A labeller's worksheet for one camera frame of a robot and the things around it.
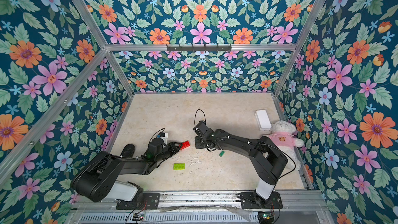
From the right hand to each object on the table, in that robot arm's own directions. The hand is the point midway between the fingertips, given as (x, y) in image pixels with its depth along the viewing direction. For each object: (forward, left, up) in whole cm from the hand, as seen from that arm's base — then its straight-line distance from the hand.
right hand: (198, 142), depth 87 cm
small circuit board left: (-35, +27, -8) cm, 45 cm away
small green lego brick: (-4, -14, -5) cm, 15 cm away
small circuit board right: (-33, -34, -9) cm, 48 cm away
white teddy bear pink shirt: (+7, -49, +2) cm, 49 cm away
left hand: (0, +9, -2) cm, 10 cm away
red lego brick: (0, +8, -4) cm, 9 cm away
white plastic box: (+20, -42, -4) cm, 46 cm away
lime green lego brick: (-12, +10, -5) cm, 16 cm away
